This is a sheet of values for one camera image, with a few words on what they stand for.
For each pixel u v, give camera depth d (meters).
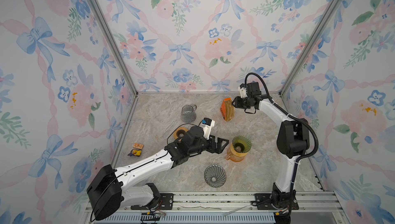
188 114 1.03
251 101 0.74
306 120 0.54
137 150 0.89
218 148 0.64
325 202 0.76
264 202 0.72
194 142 0.57
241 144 0.82
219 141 0.64
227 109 1.00
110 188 0.40
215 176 0.80
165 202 0.74
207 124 0.66
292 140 0.54
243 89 0.90
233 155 0.80
